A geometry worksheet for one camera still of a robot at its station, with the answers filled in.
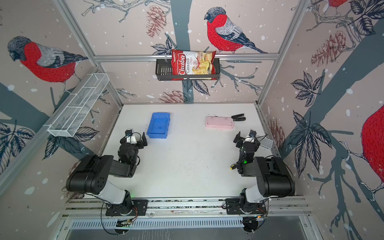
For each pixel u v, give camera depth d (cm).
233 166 85
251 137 75
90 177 45
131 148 72
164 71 95
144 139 85
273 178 44
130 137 76
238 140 84
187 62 88
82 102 80
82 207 76
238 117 109
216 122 109
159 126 107
